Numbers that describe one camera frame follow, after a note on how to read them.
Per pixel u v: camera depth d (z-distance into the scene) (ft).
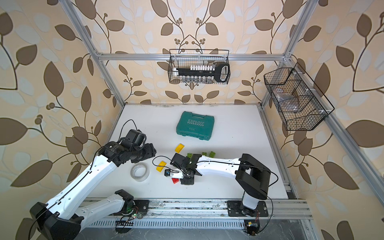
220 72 2.77
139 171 2.83
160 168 2.86
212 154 3.06
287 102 2.28
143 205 2.46
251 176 1.44
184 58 2.99
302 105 2.38
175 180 2.69
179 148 3.15
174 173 2.32
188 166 1.96
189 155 3.01
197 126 3.34
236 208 2.33
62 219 1.28
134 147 1.93
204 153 2.99
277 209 2.42
